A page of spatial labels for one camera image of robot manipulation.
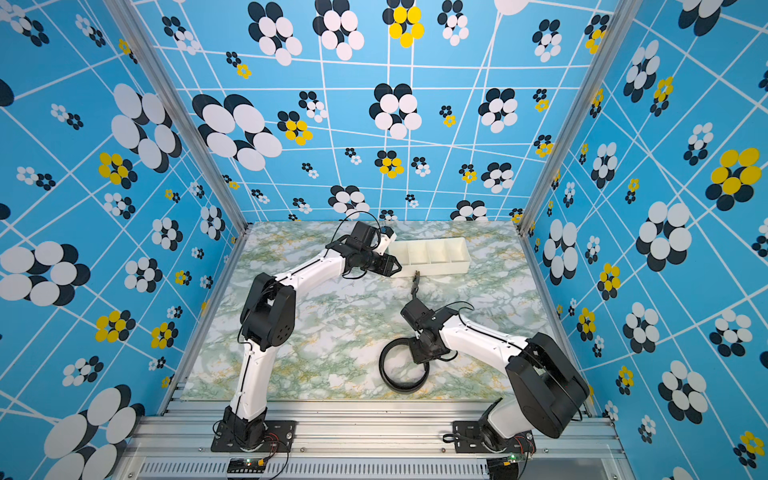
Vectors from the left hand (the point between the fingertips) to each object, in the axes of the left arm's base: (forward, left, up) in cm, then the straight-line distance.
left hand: (400, 263), depth 96 cm
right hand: (-26, -7, -9) cm, 29 cm away
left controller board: (-53, +38, -13) cm, 67 cm away
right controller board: (-53, -24, -11) cm, 60 cm away
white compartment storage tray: (+11, -12, -9) cm, 18 cm away
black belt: (-36, +1, -8) cm, 37 cm away
